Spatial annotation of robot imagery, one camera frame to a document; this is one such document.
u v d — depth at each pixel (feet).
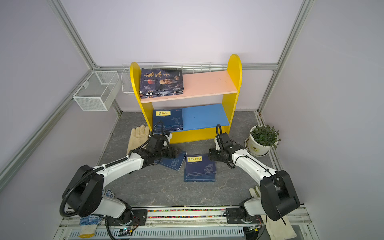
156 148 2.24
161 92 2.29
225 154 2.06
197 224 2.41
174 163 3.01
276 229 2.28
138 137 3.44
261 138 2.78
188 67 3.08
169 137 2.64
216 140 2.38
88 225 2.34
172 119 3.00
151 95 2.32
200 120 3.11
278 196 1.37
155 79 2.40
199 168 2.92
